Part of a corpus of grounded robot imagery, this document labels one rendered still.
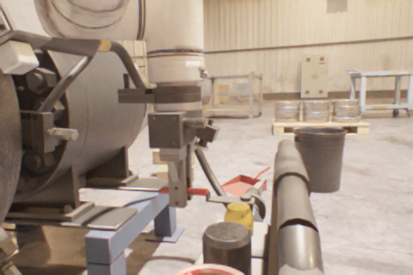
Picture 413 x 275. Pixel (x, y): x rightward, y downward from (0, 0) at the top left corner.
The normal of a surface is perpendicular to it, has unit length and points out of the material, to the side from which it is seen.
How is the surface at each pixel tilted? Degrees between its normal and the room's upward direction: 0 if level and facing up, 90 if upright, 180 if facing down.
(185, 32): 90
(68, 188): 90
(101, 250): 90
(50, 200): 90
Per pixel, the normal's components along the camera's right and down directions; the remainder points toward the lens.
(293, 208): -0.28, -0.95
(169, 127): -0.22, 0.15
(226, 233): -0.03, -0.99
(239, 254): 0.42, 0.13
